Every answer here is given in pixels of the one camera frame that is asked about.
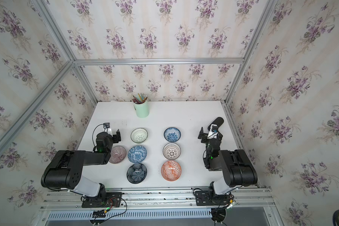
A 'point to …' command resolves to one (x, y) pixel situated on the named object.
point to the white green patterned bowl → (139, 135)
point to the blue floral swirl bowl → (137, 154)
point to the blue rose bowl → (172, 134)
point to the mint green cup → (142, 109)
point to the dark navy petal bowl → (136, 173)
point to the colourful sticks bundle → (142, 98)
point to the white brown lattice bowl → (172, 151)
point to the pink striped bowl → (117, 154)
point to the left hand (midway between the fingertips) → (114, 130)
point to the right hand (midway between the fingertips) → (211, 129)
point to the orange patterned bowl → (171, 170)
